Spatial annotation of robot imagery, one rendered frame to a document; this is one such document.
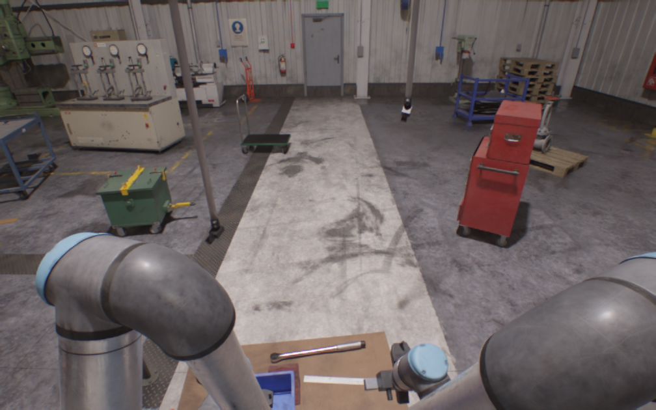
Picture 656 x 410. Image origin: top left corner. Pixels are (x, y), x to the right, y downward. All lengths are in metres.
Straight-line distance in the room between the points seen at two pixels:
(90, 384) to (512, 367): 0.53
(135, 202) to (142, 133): 2.76
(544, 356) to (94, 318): 0.53
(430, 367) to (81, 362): 0.70
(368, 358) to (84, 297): 1.43
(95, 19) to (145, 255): 11.76
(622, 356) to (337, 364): 1.47
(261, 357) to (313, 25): 9.30
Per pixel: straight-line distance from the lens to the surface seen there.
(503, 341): 0.42
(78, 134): 7.26
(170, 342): 0.51
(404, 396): 1.12
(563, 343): 0.39
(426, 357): 0.91
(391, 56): 10.52
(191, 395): 1.78
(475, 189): 3.32
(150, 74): 6.73
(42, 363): 3.00
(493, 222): 3.44
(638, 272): 0.46
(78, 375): 0.61
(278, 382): 1.45
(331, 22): 10.25
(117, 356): 0.59
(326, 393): 1.67
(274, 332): 2.52
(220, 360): 0.58
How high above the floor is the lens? 1.89
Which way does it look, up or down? 28 degrees down
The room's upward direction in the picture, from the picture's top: 1 degrees counter-clockwise
